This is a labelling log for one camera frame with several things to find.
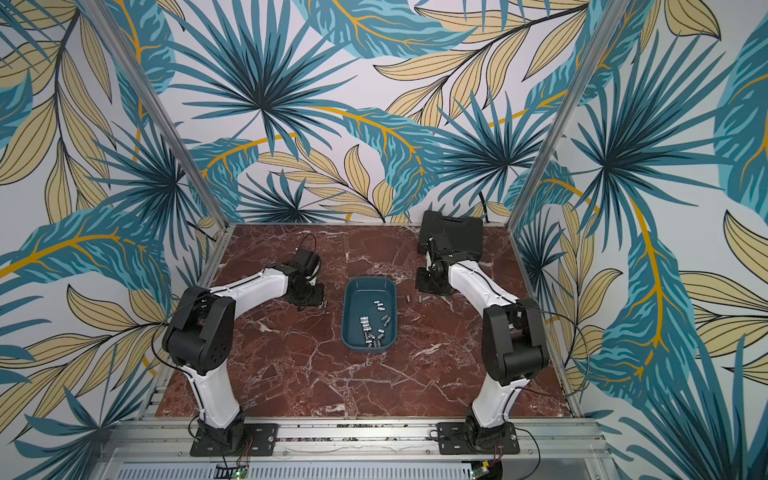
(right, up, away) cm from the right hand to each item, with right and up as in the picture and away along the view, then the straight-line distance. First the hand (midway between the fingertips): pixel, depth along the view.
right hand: (424, 284), depth 94 cm
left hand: (-34, -6, +2) cm, 35 cm away
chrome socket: (-5, -5, +6) cm, 9 cm away
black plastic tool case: (+15, +18, +22) cm, 32 cm away
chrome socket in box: (-18, -12, -1) cm, 22 cm away
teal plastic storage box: (-17, -9, +1) cm, 20 cm away
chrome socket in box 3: (-16, -16, -4) cm, 23 cm away
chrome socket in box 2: (-13, -14, -3) cm, 19 cm away
